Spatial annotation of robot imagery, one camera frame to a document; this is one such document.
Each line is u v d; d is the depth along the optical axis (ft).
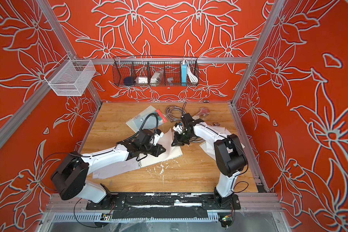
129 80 2.97
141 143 2.18
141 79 2.87
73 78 3.01
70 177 1.41
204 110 3.83
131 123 3.48
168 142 2.95
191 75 2.95
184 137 2.52
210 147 3.05
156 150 2.43
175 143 2.57
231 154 1.63
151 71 3.29
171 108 3.75
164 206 2.39
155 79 2.97
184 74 2.88
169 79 3.20
